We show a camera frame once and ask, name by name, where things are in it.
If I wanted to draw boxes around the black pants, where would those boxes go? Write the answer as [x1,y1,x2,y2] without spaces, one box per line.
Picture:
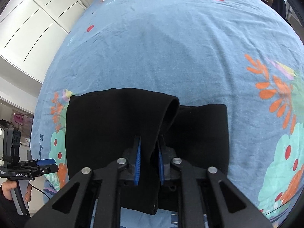
[65,89,229,215]

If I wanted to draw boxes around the person left hand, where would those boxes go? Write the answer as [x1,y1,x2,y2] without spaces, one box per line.
[2,180,32,202]

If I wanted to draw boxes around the blue patterned bed sheet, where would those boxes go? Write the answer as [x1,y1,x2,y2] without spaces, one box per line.
[31,0,303,227]

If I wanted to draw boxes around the white wardrobe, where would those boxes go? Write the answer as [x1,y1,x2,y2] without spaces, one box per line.
[1,0,93,82]

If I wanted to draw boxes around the black cable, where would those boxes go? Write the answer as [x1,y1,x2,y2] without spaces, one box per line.
[30,185,52,200]

